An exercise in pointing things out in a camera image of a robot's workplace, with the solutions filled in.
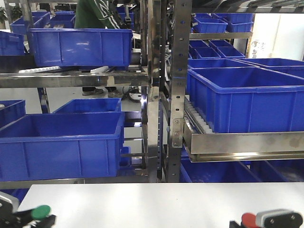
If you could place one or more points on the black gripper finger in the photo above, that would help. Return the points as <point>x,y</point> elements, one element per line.
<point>48,222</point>
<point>235,225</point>
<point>22,218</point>

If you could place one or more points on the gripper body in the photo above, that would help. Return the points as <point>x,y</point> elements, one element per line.
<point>7,202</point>
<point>280,219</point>

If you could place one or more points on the large blue plastic bin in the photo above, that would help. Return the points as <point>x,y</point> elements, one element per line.
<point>80,47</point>
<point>249,111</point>
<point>59,156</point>

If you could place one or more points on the white roller track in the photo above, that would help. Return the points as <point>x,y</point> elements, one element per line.
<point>38,69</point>
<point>200,120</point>
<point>102,69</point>

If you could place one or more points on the potted green plant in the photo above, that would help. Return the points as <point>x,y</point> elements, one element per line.
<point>16,12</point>
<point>2,15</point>

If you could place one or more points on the green mushroom push button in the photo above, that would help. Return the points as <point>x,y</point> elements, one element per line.
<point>41,212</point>

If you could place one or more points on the row of small blue bins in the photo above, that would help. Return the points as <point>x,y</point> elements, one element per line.
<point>209,26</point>

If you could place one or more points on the steel rack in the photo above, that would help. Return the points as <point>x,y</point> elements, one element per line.
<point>71,79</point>
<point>237,142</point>

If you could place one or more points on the red mushroom push button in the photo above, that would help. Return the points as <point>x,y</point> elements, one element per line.
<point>248,219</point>

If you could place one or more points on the person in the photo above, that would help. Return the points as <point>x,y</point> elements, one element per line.
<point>95,14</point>

